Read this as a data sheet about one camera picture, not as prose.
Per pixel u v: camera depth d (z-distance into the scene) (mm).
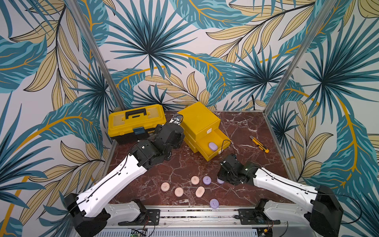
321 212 390
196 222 732
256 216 660
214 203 764
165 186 815
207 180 837
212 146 883
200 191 799
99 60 866
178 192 799
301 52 841
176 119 558
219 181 785
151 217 733
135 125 896
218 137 950
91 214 366
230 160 616
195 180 838
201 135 820
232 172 602
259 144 1001
